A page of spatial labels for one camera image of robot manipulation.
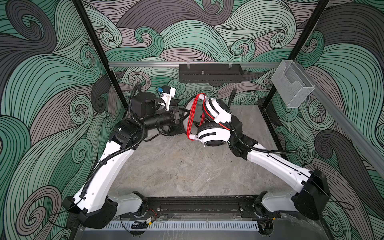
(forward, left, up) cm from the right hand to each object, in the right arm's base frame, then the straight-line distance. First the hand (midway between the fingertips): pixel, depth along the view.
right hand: (198, 119), depth 71 cm
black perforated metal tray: (+40, -9, 0) cm, 41 cm away
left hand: (-7, +3, +14) cm, 16 cm away
